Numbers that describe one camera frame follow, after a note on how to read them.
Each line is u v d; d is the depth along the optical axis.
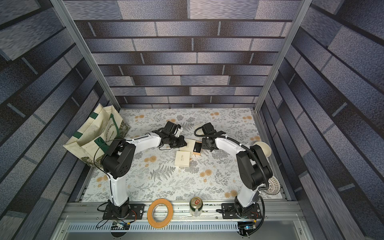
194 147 0.95
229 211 0.73
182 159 0.89
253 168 0.47
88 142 0.75
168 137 0.77
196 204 0.67
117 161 0.51
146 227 0.70
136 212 0.74
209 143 0.68
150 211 0.72
